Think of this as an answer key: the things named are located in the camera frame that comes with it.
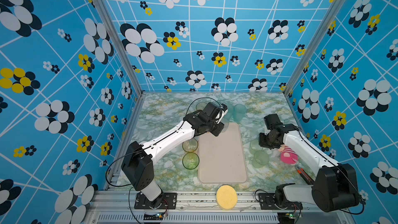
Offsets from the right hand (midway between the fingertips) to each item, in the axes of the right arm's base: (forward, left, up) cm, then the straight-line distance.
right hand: (263, 143), depth 86 cm
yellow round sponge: (-26, +23, -3) cm, 35 cm away
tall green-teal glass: (+21, +11, +1) cm, 24 cm away
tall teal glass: (+20, +17, 0) cm, 26 cm away
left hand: (+4, +24, +12) cm, 27 cm away
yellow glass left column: (0, +42, -3) cm, 42 cm away
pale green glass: (-7, +1, -6) cm, 9 cm away
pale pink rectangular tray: (-6, +24, -8) cm, 26 cm away
